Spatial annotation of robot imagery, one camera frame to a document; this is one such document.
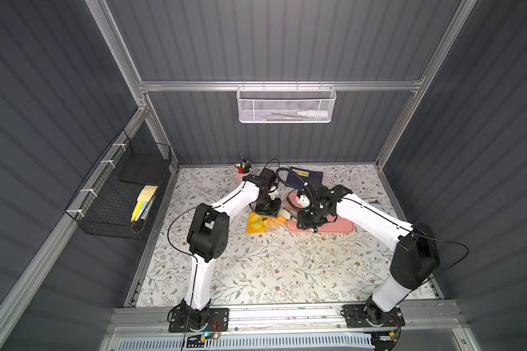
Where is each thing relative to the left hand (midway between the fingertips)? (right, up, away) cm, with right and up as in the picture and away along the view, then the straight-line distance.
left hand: (280, 217), depth 91 cm
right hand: (+9, -2, -7) cm, 11 cm away
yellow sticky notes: (-47, +9, -19) cm, 52 cm away
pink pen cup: (-17, +21, +11) cm, 29 cm away
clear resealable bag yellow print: (-10, -4, +5) cm, 12 cm away
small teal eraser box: (+47, +5, +14) cm, 49 cm away
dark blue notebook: (+17, +18, +24) cm, 34 cm away
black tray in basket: (-52, +20, -7) cm, 56 cm away
